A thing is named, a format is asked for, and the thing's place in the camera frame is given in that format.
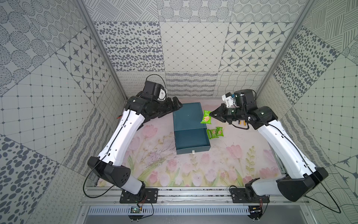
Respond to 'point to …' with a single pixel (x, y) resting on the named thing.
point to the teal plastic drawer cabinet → (187, 123)
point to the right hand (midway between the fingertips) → (211, 115)
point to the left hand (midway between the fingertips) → (176, 105)
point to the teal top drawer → (192, 141)
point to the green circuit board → (135, 209)
